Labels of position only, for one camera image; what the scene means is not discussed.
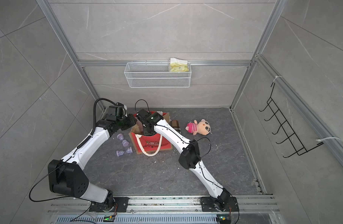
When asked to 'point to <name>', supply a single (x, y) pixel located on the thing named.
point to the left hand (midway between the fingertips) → (139, 117)
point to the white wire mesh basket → (155, 75)
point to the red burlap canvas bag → (145, 144)
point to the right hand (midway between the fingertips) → (152, 132)
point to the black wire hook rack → (297, 143)
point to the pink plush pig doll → (203, 127)
